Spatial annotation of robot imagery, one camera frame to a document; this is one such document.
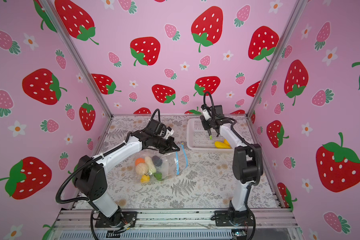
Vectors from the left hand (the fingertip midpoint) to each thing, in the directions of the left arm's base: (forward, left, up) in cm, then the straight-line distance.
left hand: (181, 149), depth 80 cm
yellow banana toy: (+12, -27, -14) cm, 33 cm away
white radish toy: (-2, +19, -15) cm, 25 cm away
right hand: (+23, -15, -1) cm, 27 cm away
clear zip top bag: (-6, +4, -4) cm, 9 cm away
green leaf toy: (-10, +13, -13) cm, 21 cm away
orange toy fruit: (0, +26, -13) cm, 29 cm away
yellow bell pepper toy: (+15, -30, -14) cm, 36 cm away
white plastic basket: (+20, -12, -18) cm, 30 cm away
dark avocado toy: (0, +15, -15) cm, 21 cm away
